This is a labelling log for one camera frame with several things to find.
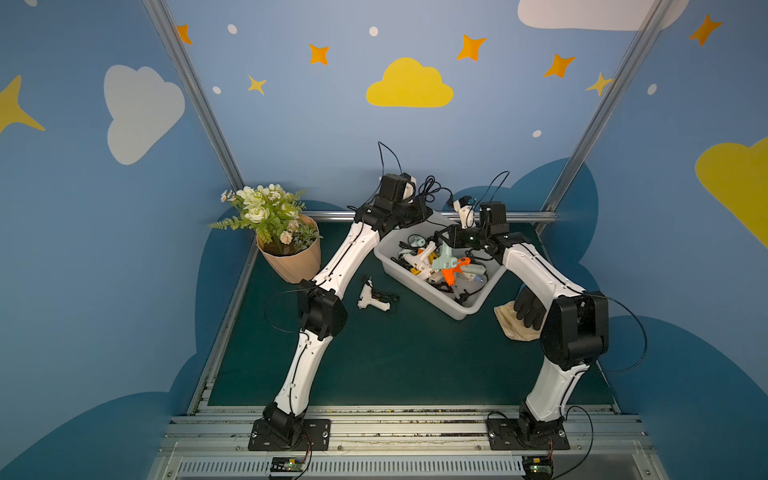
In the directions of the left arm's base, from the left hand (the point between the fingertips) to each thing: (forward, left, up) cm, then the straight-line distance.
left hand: (433, 205), depth 87 cm
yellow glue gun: (-7, +3, -24) cm, 25 cm away
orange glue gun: (-10, -7, -20) cm, 24 cm away
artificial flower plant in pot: (-5, +45, -12) cm, 47 cm away
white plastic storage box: (-9, -17, -29) cm, 35 cm away
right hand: (-2, -5, -8) cm, 10 cm away
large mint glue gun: (-11, -5, -11) cm, 16 cm away
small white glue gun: (-16, +20, -28) cm, 38 cm away
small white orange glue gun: (-4, +2, -22) cm, 22 cm away
